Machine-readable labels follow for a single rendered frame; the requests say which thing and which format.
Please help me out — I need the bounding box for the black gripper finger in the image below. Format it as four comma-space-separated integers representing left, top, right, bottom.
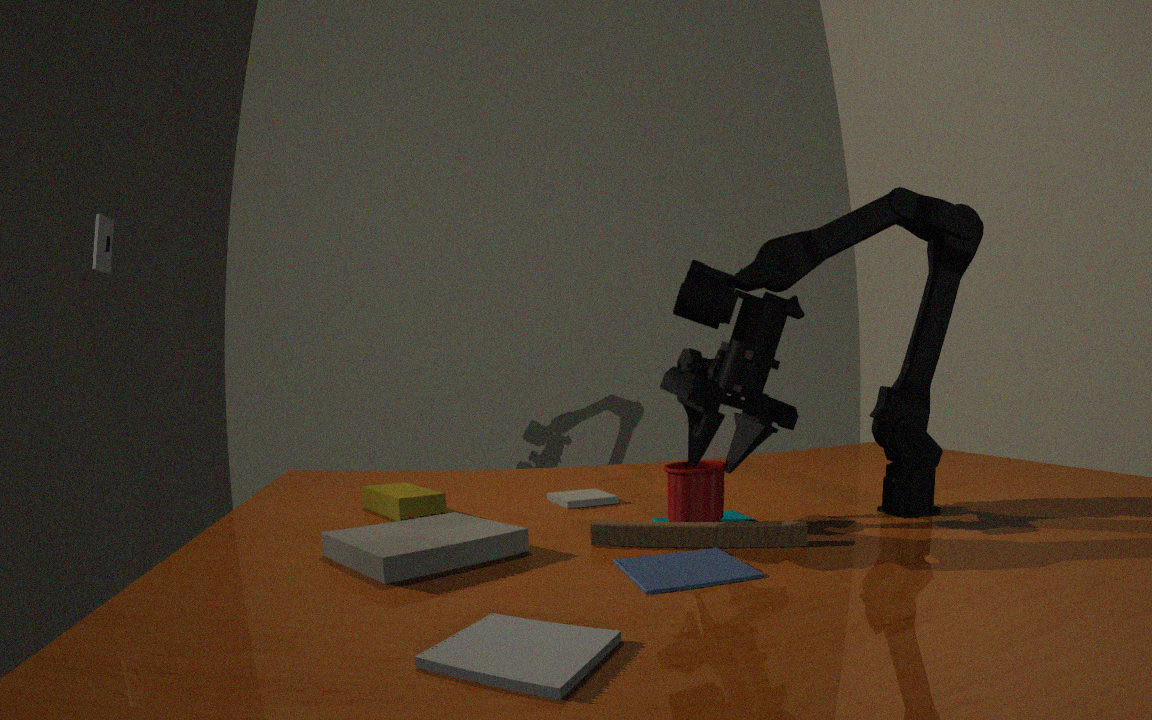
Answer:
677, 396, 725, 467
723, 412, 778, 473

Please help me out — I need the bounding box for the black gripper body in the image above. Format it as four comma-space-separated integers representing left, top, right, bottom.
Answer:
660, 335, 799, 430

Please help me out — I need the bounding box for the brown flat bar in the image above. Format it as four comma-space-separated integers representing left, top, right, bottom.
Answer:
590, 520, 808, 548

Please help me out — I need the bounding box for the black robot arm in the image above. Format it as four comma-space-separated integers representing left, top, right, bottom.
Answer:
673, 187, 984, 520

